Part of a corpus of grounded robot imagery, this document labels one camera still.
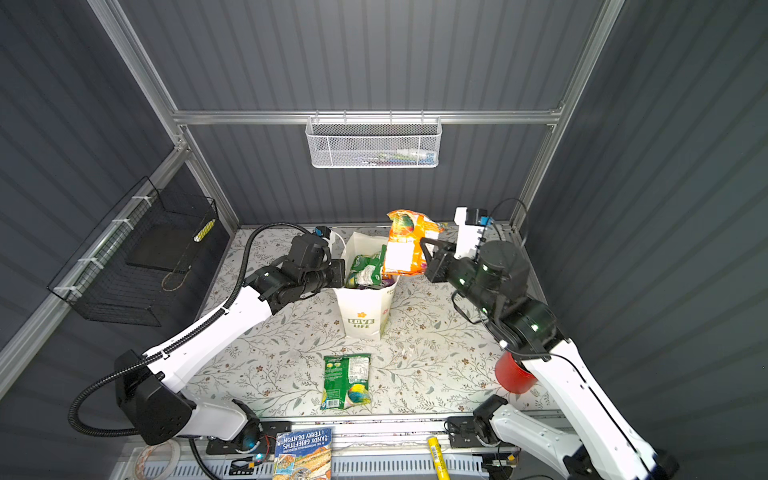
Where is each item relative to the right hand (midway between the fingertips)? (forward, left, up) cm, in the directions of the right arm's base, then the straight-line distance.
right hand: (424, 245), depth 58 cm
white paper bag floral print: (-1, +14, -26) cm, 30 cm away
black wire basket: (-3, +72, -9) cm, 72 cm away
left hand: (+8, +19, -18) cm, 27 cm away
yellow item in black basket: (+18, +59, -14) cm, 63 cm away
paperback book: (-31, +28, -39) cm, 57 cm away
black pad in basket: (+12, +67, -13) cm, 69 cm away
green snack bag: (+11, +14, -22) cm, 28 cm away
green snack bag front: (-14, +20, -40) cm, 47 cm away
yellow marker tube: (-31, -4, -40) cm, 51 cm away
